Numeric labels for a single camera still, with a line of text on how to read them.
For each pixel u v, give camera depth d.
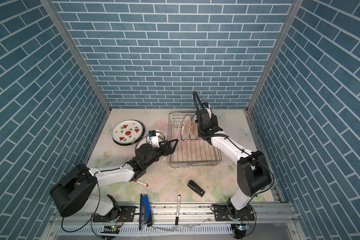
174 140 0.77
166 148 0.74
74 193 0.43
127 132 1.03
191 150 0.95
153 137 0.74
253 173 0.47
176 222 0.72
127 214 0.74
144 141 1.01
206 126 0.68
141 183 0.84
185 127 1.01
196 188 0.79
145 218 0.71
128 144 0.99
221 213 0.73
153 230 0.71
